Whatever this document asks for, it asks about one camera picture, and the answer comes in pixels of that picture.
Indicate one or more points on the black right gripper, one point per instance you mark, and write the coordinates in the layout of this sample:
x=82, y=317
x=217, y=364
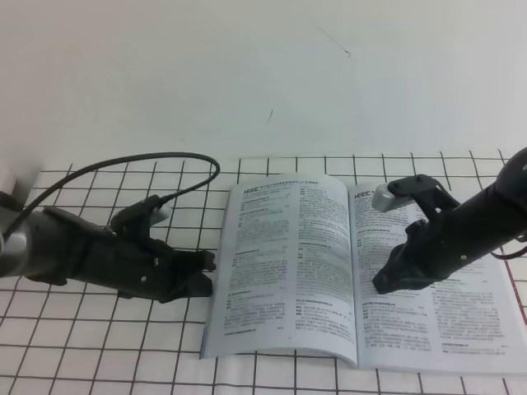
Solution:
x=422, y=260

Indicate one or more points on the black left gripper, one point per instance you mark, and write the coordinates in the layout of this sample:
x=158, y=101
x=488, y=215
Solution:
x=143, y=268

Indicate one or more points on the white paperback catalogue book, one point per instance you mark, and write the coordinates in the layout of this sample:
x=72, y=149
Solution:
x=295, y=266

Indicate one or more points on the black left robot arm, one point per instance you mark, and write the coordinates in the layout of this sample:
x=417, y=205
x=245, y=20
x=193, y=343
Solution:
x=54, y=246

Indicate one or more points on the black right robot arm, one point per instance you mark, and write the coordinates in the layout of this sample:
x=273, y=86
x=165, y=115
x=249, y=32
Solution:
x=453, y=234

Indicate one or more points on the white black-grid tablecloth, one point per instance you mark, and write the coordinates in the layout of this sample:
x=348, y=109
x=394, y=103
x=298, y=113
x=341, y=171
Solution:
x=84, y=339

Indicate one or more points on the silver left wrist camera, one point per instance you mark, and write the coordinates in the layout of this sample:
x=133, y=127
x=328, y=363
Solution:
x=162, y=212

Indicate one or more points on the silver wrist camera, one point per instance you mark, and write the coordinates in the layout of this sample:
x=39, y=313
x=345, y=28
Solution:
x=385, y=200
x=162, y=212

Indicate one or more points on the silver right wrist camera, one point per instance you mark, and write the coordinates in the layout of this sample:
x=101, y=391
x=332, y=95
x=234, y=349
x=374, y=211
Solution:
x=385, y=200

